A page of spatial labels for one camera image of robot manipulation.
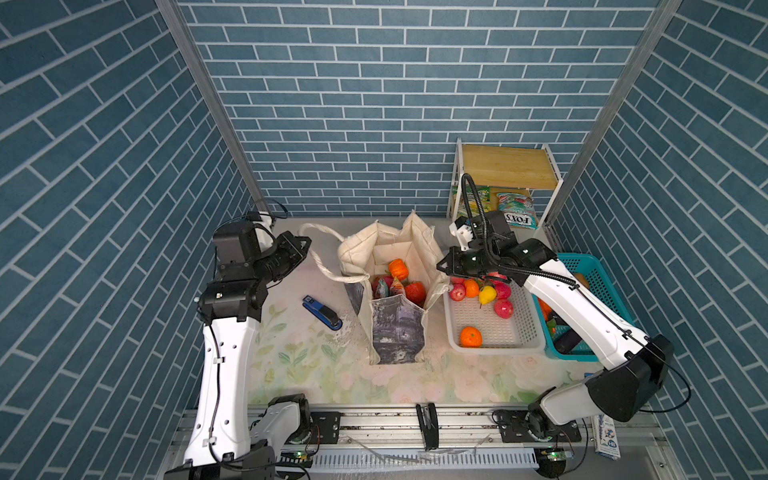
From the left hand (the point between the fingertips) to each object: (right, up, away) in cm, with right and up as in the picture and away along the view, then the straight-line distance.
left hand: (313, 237), depth 67 cm
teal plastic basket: (+81, -8, +31) cm, 87 cm away
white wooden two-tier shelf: (+56, +17, +19) cm, 61 cm away
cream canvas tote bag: (+19, -22, +5) cm, 29 cm away
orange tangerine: (+40, -28, +17) cm, 52 cm away
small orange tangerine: (+43, -16, +27) cm, 53 cm away
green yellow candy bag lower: (+49, +16, +38) cm, 64 cm away
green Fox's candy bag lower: (+60, +10, +31) cm, 68 cm away
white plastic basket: (+56, -28, +21) cm, 66 cm away
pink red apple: (+51, -21, +22) cm, 59 cm away
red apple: (+38, -17, +27) cm, 50 cm away
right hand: (+28, -6, +8) cm, 30 cm away
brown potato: (+80, -13, +30) cm, 86 cm away
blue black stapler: (-5, -22, +23) cm, 32 cm away
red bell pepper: (+24, -15, +18) cm, 34 cm away
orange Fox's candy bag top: (+19, -14, +19) cm, 30 cm away
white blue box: (+70, -48, +5) cm, 85 cm away
